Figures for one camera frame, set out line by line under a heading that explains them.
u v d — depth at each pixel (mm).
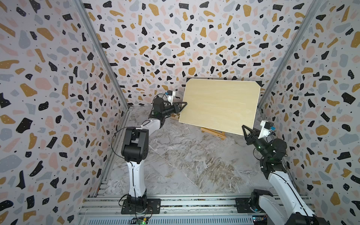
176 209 733
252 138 665
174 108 849
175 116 1130
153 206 747
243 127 742
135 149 556
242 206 736
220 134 978
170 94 852
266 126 648
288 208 433
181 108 886
